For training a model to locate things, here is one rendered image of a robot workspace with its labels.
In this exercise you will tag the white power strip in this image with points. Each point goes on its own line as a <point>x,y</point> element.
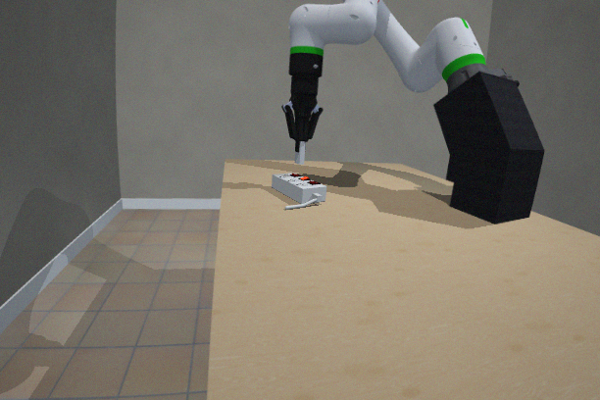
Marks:
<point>299,188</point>

